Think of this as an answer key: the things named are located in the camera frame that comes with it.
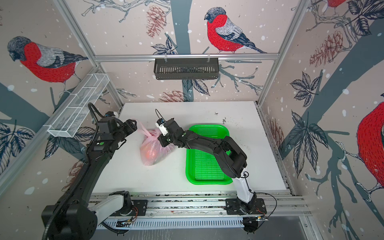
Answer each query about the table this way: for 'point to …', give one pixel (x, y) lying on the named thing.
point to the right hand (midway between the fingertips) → (158, 139)
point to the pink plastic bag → (151, 149)
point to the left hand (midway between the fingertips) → (131, 122)
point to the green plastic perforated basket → (204, 167)
